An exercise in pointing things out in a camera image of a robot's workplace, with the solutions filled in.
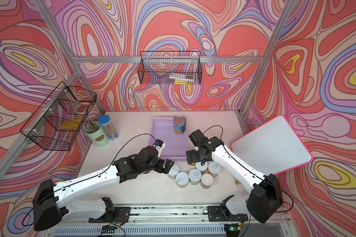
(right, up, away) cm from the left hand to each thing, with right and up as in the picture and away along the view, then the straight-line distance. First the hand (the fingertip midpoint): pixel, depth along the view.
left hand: (169, 161), depth 75 cm
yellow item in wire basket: (-49, +19, -4) cm, 52 cm away
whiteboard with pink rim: (+57, +7, +3) cm, 58 cm away
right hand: (+16, -1, +4) cm, 17 cm away
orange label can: (+7, -11, +5) cm, 14 cm away
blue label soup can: (+5, +19, +23) cm, 31 cm away
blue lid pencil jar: (-40, +21, +15) cm, 48 cm away
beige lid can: (+20, -11, +3) cm, 23 cm away
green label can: (+14, -10, +6) cm, 18 cm away
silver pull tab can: (+18, -5, +9) cm, 21 cm away
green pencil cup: (-46, +14, +15) cm, 50 cm away
